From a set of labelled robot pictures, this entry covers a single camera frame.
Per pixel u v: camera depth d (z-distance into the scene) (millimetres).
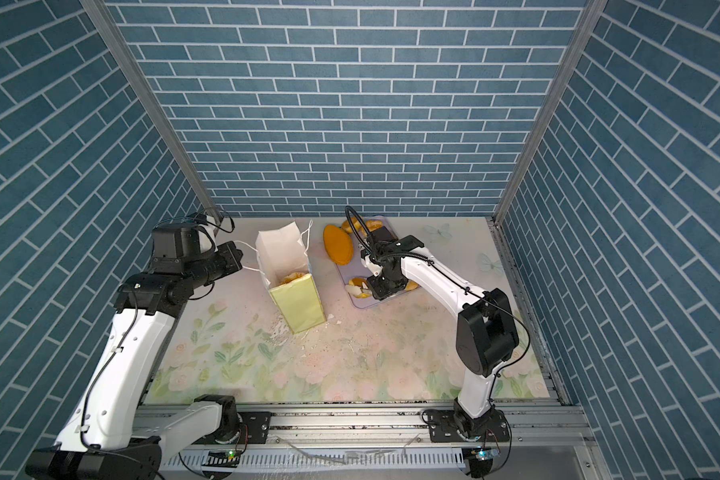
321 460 706
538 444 763
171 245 493
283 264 954
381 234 713
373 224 1140
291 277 935
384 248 681
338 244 1083
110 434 370
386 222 1182
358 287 917
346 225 1141
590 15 708
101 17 704
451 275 536
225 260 618
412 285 601
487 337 473
